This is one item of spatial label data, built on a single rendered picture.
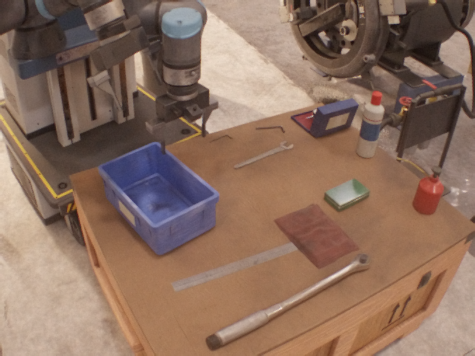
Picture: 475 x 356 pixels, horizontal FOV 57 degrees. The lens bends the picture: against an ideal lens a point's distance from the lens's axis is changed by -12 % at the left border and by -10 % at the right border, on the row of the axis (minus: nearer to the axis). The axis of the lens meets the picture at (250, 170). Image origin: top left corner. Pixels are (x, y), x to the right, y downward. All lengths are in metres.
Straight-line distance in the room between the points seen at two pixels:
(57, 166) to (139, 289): 0.81
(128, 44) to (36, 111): 0.97
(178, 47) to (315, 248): 0.60
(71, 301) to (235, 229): 0.75
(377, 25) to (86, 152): 1.43
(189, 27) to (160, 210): 0.53
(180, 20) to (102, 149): 0.92
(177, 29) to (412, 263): 0.83
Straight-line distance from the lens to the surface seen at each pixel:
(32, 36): 1.50
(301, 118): 1.75
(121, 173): 1.38
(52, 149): 1.94
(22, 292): 1.86
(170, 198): 1.38
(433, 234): 1.40
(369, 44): 2.35
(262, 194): 1.40
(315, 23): 2.61
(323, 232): 1.28
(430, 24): 2.79
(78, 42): 1.57
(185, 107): 1.16
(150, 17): 1.20
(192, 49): 1.09
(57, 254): 1.95
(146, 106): 2.12
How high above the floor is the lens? 1.37
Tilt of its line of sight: 37 degrees down
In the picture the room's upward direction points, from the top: 4 degrees clockwise
